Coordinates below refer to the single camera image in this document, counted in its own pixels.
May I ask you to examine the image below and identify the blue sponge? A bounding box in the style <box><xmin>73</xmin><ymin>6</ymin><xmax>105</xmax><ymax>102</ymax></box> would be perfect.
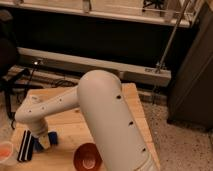
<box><xmin>34</xmin><ymin>132</ymin><xmax>58</xmax><ymax>151</ymax></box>

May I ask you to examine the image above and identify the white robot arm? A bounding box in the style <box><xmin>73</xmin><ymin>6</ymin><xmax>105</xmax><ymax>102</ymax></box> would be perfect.
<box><xmin>15</xmin><ymin>70</ymin><xmax>159</xmax><ymax>171</ymax></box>

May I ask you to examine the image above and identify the black white striped eraser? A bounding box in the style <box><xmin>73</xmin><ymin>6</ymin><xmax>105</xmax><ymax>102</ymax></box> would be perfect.
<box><xmin>17</xmin><ymin>130</ymin><xmax>34</xmax><ymax>162</ymax></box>

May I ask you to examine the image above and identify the clear cup orange content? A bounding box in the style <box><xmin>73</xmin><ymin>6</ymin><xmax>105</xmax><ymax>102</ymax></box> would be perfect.
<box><xmin>0</xmin><ymin>141</ymin><xmax>16</xmax><ymax>166</ymax></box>

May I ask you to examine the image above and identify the red bowl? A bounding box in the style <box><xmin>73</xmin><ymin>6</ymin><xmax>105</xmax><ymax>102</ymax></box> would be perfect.
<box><xmin>73</xmin><ymin>143</ymin><xmax>102</xmax><ymax>171</ymax></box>

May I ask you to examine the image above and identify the black office chair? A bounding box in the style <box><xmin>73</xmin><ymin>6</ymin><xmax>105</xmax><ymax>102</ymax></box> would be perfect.
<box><xmin>0</xmin><ymin>9</ymin><xmax>39</xmax><ymax>119</ymax></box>

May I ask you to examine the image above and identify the metal pole stand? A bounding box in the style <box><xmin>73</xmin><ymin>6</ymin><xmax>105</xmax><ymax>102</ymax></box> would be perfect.
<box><xmin>155</xmin><ymin>0</ymin><xmax>190</xmax><ymax>73</ymax></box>

